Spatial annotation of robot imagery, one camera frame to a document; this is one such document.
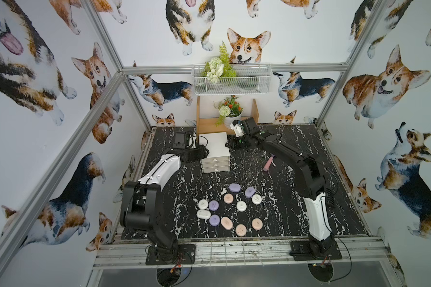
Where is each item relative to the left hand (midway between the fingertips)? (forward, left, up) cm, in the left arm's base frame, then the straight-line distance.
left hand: (204, 148), depth 91 cm
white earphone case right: (-22, -26, -13) cm, 36 cm away
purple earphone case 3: (-31, -5, -13) cm, 34 cm away
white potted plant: (+22, -14, +6) cm, 26 cm away
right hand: (+5, -14, +1) cm, 15 cm away
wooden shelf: (+25, 0, -8) cm, 26 cm away
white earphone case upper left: (-24, 0, -13) cm, 27 cm away
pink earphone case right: (-33, -24, -12) cm, 43 cm away
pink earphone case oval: (-33, -11, -12) cm, 37 cm away
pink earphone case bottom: (-36, -17, -12) cm, 42 cm away
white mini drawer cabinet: (-5, -7, -3) cm, 9 cm away
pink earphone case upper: (-21, -12, -13) cm, 28 cm away
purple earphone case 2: (-25, -5, -13) cm, 28 cm away
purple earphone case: (-18, -23, -13) cm, 32 cm away
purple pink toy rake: (-1, -35, -14) cm, 38 cm away
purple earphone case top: (-15, -15, -14) cm, 26 cm away
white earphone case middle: (-25, -18, -13) cm, 34 cm away
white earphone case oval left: (-28, 0, -13) cm, 31 cm away
